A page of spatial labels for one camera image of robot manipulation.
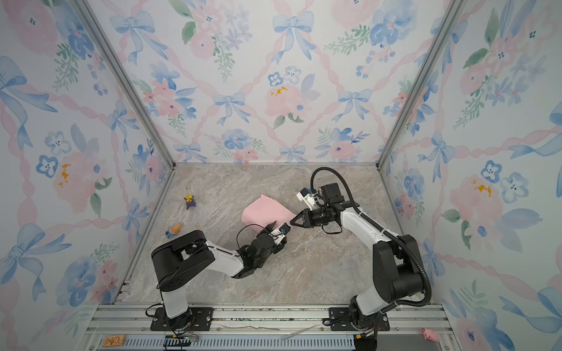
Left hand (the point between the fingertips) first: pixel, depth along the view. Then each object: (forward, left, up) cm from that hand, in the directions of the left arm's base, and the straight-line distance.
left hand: (281, 226), depth 90 cm
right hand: (-2, -5, +7) cm, 9 cm away
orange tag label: (-39, +52, -4) cm, 65 cm away
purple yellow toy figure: (+15, +43, -4) cm, 46 cm away
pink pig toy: (-36, -48, -4) cm, 60 cm away
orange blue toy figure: (0, +46, -3) cm, 46 cm away
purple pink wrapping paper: (+6, +7, +1) cm, 10 cm away
